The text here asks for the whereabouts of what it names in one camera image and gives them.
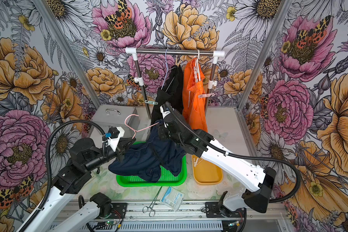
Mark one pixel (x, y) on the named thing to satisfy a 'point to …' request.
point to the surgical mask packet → (173, 198)
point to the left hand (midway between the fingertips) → (133, 142)
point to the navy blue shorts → (149, 157)
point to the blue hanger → (166, 70)
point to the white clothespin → (195, 162)
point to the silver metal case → (131, 122)
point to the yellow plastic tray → (206, 173)
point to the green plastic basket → (166, 178)
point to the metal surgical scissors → (152, 212)
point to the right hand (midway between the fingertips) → (161, 128)
